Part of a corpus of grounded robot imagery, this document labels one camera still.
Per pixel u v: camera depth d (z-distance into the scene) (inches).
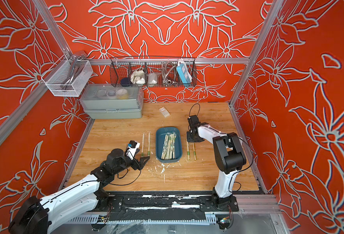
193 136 30.4
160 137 38.6
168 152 35.5
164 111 44.8
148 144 37.4
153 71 38.6
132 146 27.4
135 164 28.3
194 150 36.0
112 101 38.4
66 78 32.8
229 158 19.3
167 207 28.6
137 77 36.2
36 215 16.0
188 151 36.1
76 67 33.6
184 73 34.5
